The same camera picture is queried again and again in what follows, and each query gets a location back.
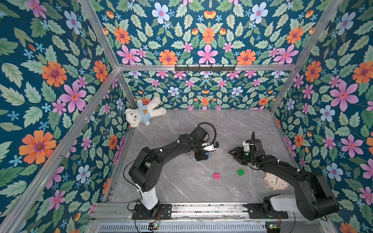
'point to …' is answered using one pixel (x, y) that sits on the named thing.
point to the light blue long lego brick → (208, 154)
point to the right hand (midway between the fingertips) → (233, 151)
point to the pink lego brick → (216, 176)
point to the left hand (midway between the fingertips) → (207, 150)
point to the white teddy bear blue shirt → (135, 117)
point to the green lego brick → (240, 172)
